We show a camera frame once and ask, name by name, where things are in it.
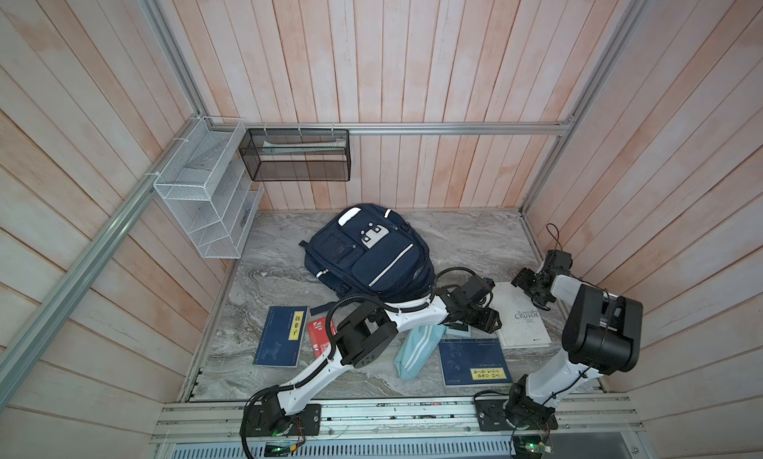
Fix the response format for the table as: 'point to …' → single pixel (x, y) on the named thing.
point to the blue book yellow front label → (474, 363)
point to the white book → (523, 323)
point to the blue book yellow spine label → (282, 336)
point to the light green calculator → (451, 333)
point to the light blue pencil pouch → (416, 348)
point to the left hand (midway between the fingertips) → (494, 329)
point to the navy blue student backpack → (373, 251)
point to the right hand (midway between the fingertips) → (524, 282)
